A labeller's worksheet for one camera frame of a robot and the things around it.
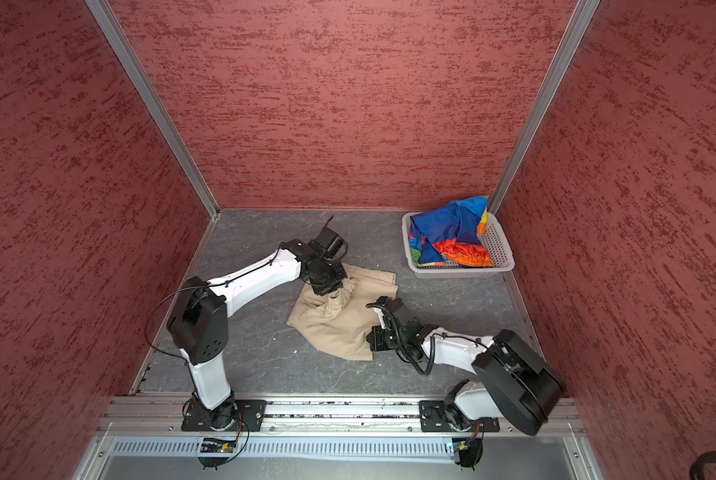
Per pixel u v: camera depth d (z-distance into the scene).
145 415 0.76
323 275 0.74
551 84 0.83
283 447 0.77
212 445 0.73
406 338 0.68
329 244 0.71
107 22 0.72
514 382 0.43
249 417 0.74
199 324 0.48
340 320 0.85
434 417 0.74
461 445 0.72
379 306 0.69
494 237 1.04
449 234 0.98
